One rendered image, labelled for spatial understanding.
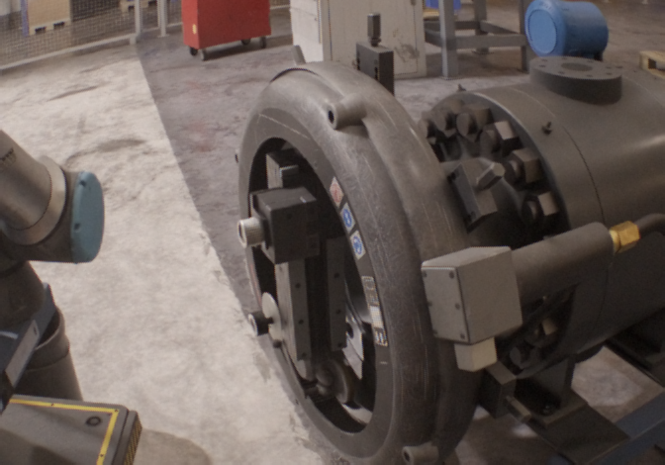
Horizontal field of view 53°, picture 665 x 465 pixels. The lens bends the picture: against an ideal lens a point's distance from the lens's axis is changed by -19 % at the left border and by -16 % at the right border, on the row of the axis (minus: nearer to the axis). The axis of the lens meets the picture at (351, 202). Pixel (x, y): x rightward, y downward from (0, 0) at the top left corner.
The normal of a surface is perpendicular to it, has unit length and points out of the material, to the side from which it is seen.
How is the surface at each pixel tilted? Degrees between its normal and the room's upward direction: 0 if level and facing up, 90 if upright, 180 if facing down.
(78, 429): 0
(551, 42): 90
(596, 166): 46
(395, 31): 90
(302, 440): 0
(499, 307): 67
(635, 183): 57
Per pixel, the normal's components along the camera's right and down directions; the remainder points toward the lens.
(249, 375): -0.05, -0.92
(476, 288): 0.38, -0.06
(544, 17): -0.90, 0.22
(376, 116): 0.13, -0.69
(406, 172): 0.24, -0.47
